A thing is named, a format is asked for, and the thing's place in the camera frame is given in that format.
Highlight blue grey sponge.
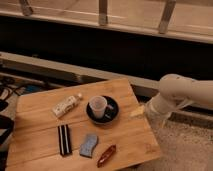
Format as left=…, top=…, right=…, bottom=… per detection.
left=79, top=134, right=98, bottom=158

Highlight black white striped eraser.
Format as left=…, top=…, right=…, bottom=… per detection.
left=58, top=125, right=72, bottom=156

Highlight black round plate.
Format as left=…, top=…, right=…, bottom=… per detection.
left=86, top=96, right=119, bottom=124

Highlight translucent plastic cup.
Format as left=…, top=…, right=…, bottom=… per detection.
left=89, top=96, right=107, bottom=118

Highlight metal frame post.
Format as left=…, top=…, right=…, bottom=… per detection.
left=99, top=0, right=108, bottom=26
left=158, top=0, right=176, bottom=34
left=19, top=0, right=33, bottom=16

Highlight brown red pen case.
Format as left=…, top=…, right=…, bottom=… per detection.
left=97, top=145, right=116, bottom=168

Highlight black cables on floor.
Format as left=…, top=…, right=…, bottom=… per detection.
left=0, top=76, right=26, bottom=111

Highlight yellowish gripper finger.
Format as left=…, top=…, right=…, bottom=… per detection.
left=130, top=105, right=145, bottom=117

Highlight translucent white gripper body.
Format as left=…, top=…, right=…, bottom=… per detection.
left=145, top=94, right=175, bottom=119

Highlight metal frame post right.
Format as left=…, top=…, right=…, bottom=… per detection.
left=158, top=0, right=176, bottom=34

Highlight white small bottle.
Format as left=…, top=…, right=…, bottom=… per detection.
left=52, top=93, right=82, bottom=118

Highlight wooden board table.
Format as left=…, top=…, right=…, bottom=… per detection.
left=6, top=78, right=161, bottom=171

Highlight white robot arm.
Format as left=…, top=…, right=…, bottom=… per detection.
left=130, top=74, right=213, bottom=119

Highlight metal frame post middle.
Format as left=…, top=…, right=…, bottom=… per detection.
left=99, top=0, right=108, bottom=26

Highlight metal frame post left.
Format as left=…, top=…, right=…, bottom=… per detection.
left=19, top=0, right=33, bottom=16

